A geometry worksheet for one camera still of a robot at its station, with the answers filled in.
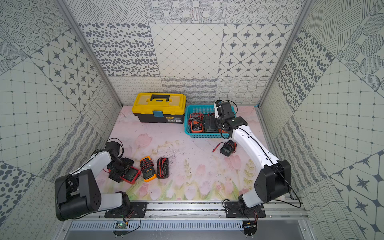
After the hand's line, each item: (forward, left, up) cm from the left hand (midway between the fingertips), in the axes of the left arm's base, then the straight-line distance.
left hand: (128, 169), depth 86 cm
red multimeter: (-4, -4, +2) cm, 6 cm away
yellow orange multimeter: (0, -12, +3) cm, 13 cm away
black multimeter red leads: (0, -21, +3) cm, 21 cm away
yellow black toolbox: (+36, -15, +15) cm, 42 cm away
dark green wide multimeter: (+13, -47, +27) cm, 56 cm away
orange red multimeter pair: (+31, -40, +8) cm, 51 cm away
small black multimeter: (+14, -61, +2) cm, 62 cm away
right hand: (+21, -50, +19) cm, 58 cm away
